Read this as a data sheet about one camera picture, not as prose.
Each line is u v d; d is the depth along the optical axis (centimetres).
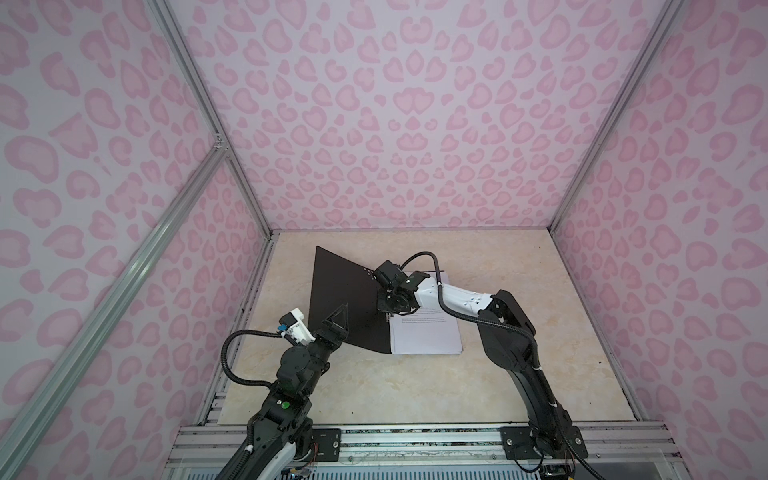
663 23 71
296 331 69
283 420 57
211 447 75
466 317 51
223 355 55
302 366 58
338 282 81
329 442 74
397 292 72
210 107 84
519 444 73
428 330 90
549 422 62
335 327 68
